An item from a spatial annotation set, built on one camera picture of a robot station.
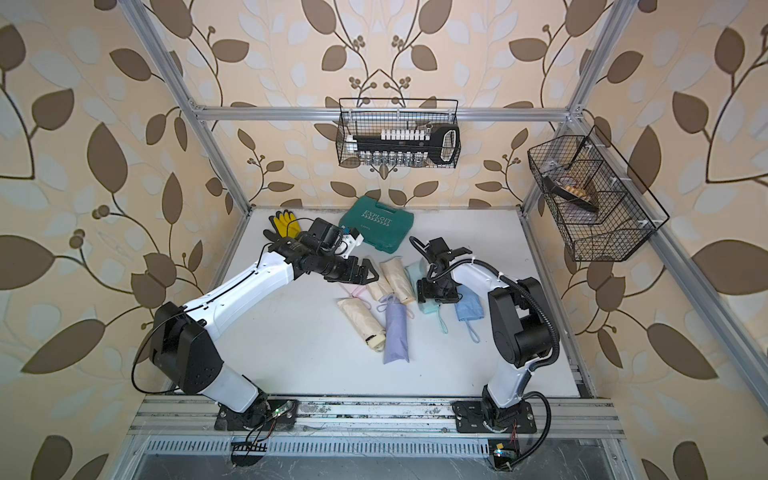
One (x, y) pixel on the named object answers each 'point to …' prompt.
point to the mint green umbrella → (415, 275)
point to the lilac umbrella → (396, 332)
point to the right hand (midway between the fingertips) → (431, 299)
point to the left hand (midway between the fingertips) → (363, 271)
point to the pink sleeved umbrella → (357, 290)
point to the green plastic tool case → (385, 226)
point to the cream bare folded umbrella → (357, 312)
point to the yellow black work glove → (286, 226)
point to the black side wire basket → (577, 164)
